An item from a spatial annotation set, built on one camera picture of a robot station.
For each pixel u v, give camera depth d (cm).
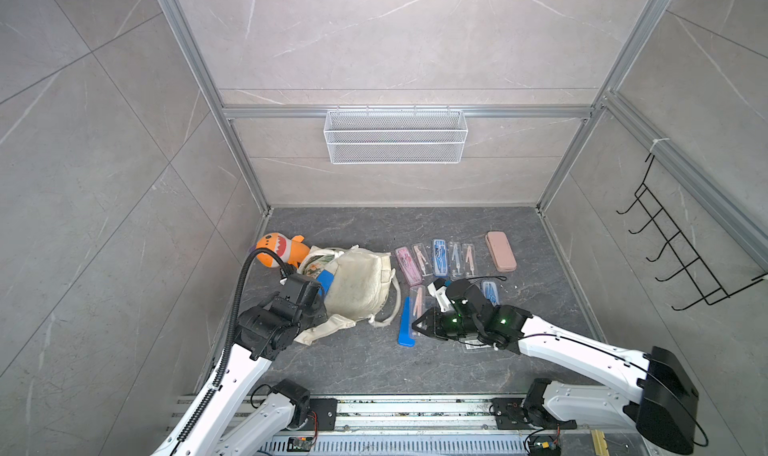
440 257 104
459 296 59
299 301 51
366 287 88
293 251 98
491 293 95
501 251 105
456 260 103
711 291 58
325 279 97
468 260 103
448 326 66
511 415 74
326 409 75
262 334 45
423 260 103
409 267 101
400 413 75
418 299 78
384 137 100
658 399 39
